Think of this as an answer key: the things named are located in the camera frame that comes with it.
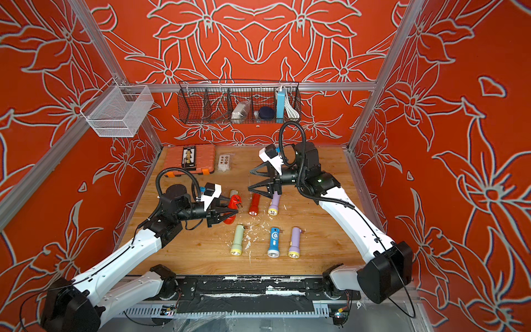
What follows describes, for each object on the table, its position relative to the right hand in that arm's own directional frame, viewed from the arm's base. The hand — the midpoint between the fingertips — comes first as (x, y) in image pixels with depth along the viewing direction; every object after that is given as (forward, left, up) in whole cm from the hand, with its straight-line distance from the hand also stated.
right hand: (249, 181), depth 63 cm
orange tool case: (+36, +29, -30) cm, 55 cm away
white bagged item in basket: (+41, +7, -3) cm, 42 cm away
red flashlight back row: (+10, +1, -33) cm, 34 cm away
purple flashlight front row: (-9, -17, -31) cm, 36 cm away
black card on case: (+31, +35, -26) cm, 54 cm away
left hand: (-3, +5, -10) cm, 12 cm away
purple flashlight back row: (+7, -8, -31) cm, 33 cm away
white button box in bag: (+34, +18, -30) cm, 48 cm away
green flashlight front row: (-10, +7, -31) cm, 33 cm away
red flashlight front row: (-4, +5, -5) cm, 8 cm away
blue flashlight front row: (-10, -8, -31) cm, 33 cm away
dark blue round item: (+42, -5, -4) cm, 42 cm away
